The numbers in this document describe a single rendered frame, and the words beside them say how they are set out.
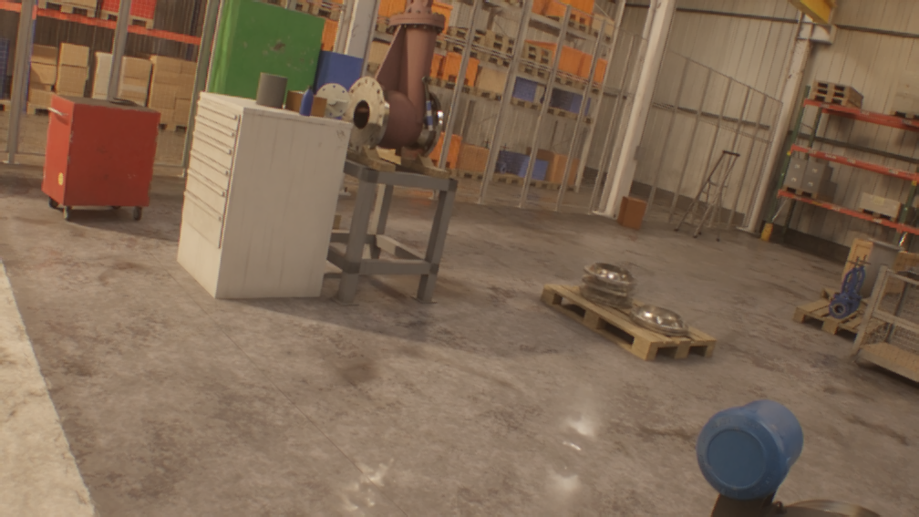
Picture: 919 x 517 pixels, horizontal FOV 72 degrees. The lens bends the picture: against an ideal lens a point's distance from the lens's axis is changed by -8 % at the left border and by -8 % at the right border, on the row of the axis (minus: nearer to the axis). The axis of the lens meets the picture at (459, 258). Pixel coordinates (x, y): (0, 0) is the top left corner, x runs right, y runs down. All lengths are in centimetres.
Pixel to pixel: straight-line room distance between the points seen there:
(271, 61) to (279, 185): 352
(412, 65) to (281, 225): 143
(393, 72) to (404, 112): 33
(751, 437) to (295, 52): 696
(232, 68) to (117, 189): 230
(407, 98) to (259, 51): 306
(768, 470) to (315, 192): 354
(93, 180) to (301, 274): 191
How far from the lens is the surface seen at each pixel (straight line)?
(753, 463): 129
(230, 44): 752
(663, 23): 1283
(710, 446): 131
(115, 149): 562
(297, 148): 425
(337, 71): 782
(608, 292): 552
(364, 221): 443
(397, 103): 471
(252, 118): 409
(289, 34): 770
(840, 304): 826
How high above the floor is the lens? 144
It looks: 13 degrees down
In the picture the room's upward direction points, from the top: 13 degrees clockwise
